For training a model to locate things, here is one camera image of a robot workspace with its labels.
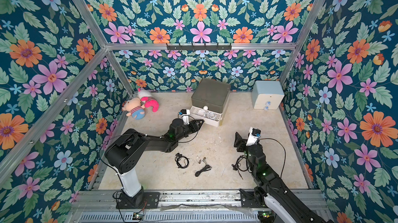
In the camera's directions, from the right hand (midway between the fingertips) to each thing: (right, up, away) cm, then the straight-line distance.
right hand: (242, 133), depth 80 cm
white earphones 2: (-23, +10, +16) cm, 30 cm away
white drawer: (-14, +4, +10) cm, 17 cm away
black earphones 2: (-19, -19, +3) cm, 27 cm away
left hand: (-20, +6, +9) cm, 23 cm away
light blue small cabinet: (+20, +21, +18) cm, 35 cm away
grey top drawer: (-15, +17, +7) cm, 23 cm away
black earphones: (-33, -17, +6) cm, 38 cm away
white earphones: (-15, +8, +13) cm, 22 cm away
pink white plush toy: (-61, +20, +24) cm, 68 cm away
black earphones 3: (-3, -19, +4) cm, 20 cm away
